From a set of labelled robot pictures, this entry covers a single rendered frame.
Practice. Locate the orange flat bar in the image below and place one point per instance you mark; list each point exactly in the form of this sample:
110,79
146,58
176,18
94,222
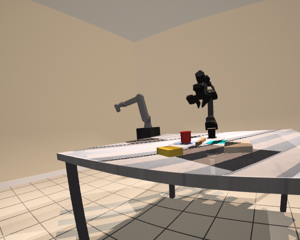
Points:
200,141

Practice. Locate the yellow rectangular block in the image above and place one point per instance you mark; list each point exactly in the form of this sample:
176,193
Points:
169,151

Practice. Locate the dark red cup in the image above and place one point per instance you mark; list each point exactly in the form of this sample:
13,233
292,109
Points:
185,136

